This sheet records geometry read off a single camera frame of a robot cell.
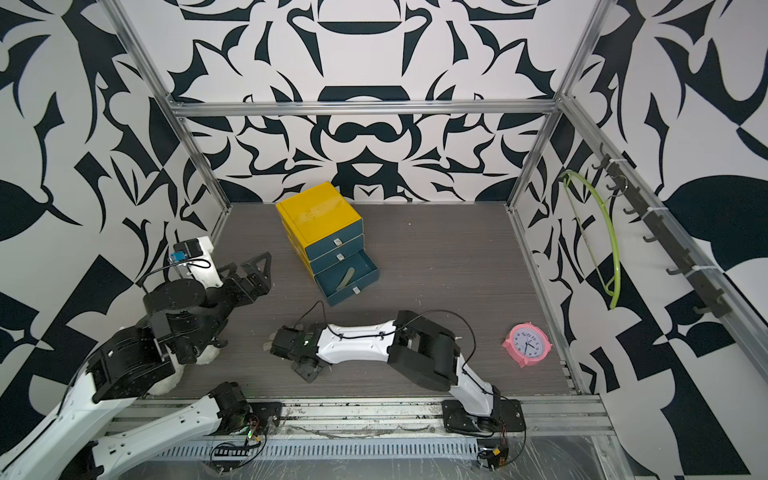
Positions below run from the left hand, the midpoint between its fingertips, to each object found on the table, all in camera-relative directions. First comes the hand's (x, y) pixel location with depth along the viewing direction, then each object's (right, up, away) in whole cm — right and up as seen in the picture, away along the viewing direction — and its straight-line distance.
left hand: (250, 256), depth 60 cm
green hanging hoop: (+80, +20, +21) cm, 85 cm away
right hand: (+6, -30, +24) cm, 39 cm away
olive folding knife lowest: (-6, -27, +25) cm, 37 cm away
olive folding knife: (+14, -10, +38) cm, 42 cm away
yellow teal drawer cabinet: (+11, +5, +23) cm, 26 cm away
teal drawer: (+21, -8, +35) cm, 41 cm away
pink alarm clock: (+66, -26, +23) cm, 75 cm away
